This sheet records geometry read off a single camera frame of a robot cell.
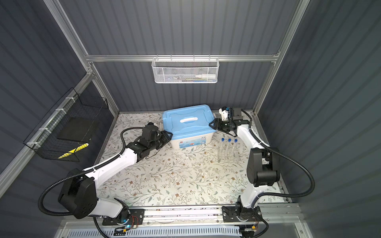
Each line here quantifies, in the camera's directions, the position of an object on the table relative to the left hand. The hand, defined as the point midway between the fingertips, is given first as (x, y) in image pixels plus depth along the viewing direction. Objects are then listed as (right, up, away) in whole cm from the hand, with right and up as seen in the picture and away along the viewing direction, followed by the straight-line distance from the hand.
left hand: (171, 135), depth 85 cm
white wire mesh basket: (+6, +52, +39) cm, 65 cm away
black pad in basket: (-45, +4, -12) cm, 47 cm away
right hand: (+26, +5, +6) cm, 27 cm away
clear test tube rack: (+33, -16, +9) cm, 38 cm away
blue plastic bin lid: (+9, +8, +7) cm, 14 cm away
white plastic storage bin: (+13, -5, +10) cm, 17 cm away
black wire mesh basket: (-51, -1, -23) cm, 56 cm away
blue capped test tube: (+30, -3, 0) cm, 30 cm away
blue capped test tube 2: (+35, -9, +8) cm, 37 cm away
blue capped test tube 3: (+37, -3, 0) cm, 37 cm away
